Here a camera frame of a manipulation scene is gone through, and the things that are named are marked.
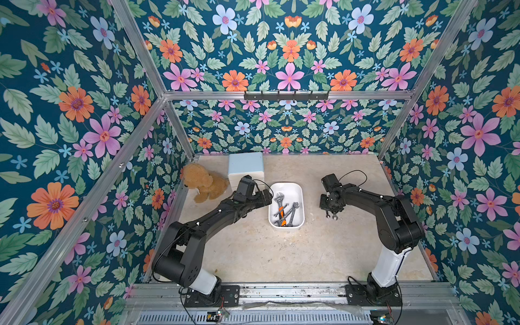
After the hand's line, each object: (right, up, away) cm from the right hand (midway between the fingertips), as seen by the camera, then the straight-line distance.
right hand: (325, 204), depth 98 cm
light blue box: (-41, +20, -3) cm, 46 cm away
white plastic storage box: (-19, -3, -2) cm, 19 cm away
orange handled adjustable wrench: (-23, +3, +2) cm, 23 cm away
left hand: (-28, +5, -8) cm, 30 cm away
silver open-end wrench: (-15, -1, -2) cm, 15 cm away
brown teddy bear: (-55, +10, -7) cm, 56 cm away
